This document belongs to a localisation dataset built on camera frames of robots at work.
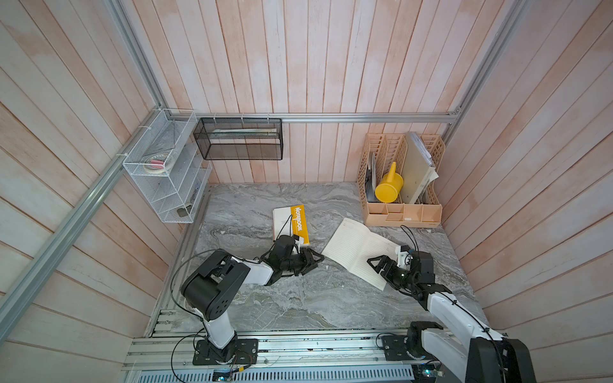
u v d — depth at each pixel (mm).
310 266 803
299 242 880
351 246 972
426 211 1028
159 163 728
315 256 851
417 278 675
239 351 730
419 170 877
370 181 965
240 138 1040
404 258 781
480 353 413
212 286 480
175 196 791
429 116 944
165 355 746
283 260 736
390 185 960
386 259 783
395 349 730
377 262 791
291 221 1063
